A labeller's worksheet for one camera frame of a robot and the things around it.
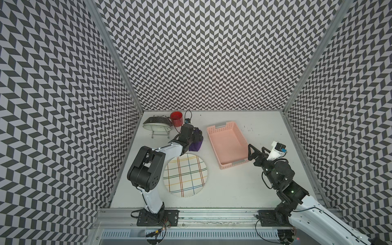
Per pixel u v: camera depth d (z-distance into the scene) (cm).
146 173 48
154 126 102
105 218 77
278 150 64
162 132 103
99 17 74
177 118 104
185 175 84
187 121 86
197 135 87
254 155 66
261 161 65
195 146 96
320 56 83
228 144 105
